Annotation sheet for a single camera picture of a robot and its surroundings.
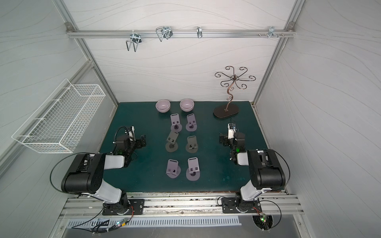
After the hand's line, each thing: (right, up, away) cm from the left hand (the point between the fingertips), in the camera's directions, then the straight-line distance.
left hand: (138, 135), depth 95 cm
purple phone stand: (+23, +5, +11) cm, 26 cm away
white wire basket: (-27, +9, -26) cm, 39 cm away
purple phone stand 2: (+35, +6, +8) cm, 36 cm away
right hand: (+59, +3, +1) cm, 59 cm away
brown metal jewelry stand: (+65, +18, +20) cm, 70 cm away
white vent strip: (+17, -39, -24) cm, 49 cm away
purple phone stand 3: (+25, -17, -14) cm, 33 cm away
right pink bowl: (+30, +22, +21) cm, 43 cm away
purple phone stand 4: (+36, -19, -14) cm, 43 cm away
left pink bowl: (+12, +21, +20) cm, 31 cm away
